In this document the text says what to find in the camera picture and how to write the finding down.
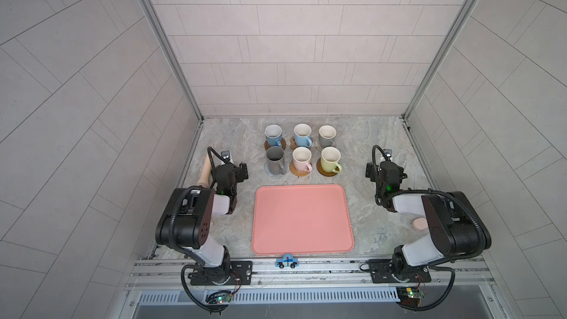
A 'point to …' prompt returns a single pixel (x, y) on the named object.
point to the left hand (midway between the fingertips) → (236, 159)
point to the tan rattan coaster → (296, 172)
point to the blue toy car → (287, 261)
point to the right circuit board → (410, 296)
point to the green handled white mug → (330, 158)
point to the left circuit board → (219, 298)
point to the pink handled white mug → (301, 156)
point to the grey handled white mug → (326, 134)
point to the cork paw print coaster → (292, 142)
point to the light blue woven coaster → (267, 170)
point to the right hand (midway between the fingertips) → (380, 162)
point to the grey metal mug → (275, 156)
